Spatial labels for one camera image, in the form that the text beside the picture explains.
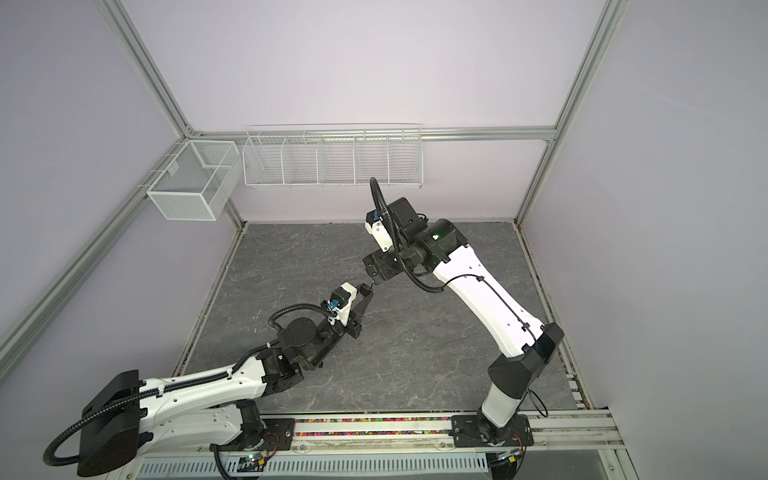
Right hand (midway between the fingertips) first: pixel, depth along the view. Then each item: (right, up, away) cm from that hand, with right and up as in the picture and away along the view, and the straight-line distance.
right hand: (383, 263), depth 72 cm
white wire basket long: (-19, +36, +32) cm, 52 cm away
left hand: (-4, -7, -2) cm, 8 cm away
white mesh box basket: (-64, +26, +28) cm, 75 cm away
